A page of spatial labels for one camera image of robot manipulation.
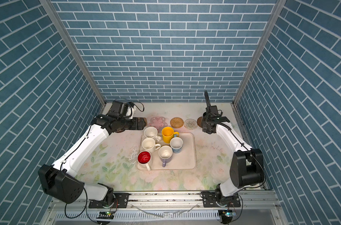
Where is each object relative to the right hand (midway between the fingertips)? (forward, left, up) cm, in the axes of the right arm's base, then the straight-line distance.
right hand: (210, 127), depth 90 cm
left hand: (-8, +41, +10) cm, 43 cm away
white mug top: (-2, +39, -7) cm, 40 cm away
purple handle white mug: (-15, +28, -11) cm, 34 cm away
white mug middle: (-11, +39, -8) cm, 42 cm away
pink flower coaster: (+10, +37, -12) cm, 40 cm away
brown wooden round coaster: (+15, +5, -14) cm, 21 cm away
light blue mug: (-10, +22, -7) cm, 25 cm away
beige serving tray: (-17, +15, -14) cm, 27 cm away
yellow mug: (-1, +28, -9) cm, 29 cm away
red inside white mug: (-20, +41, -10) cm, 46 cm away
